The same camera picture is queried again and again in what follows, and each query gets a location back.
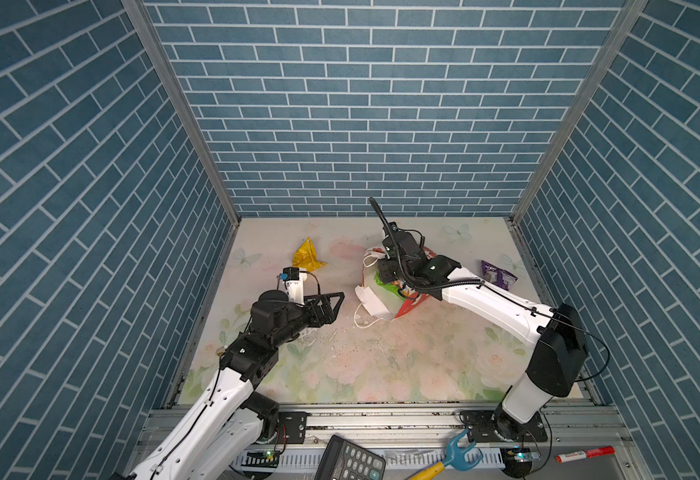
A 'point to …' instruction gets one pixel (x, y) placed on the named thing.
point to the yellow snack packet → (305, 256)
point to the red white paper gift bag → (379, 303)
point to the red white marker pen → (587, 453)
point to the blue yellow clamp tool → (457, 457)
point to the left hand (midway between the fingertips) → (335, 298)
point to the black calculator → (343, 460)
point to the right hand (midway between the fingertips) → (382, 256)
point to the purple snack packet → (498, 276)
